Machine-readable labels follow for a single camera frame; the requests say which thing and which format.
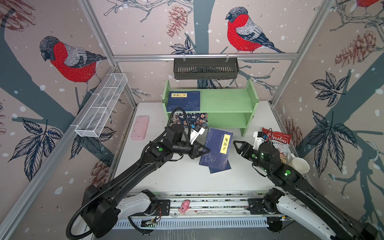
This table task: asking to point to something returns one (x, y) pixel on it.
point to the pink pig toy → (185, 206)
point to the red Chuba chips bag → (281, 140)
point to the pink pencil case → (140, 128)
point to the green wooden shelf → (226, 108)
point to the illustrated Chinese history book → (195, 118)
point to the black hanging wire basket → (206, 68)
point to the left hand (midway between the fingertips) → (208, 151)
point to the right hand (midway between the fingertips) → (234, 145)
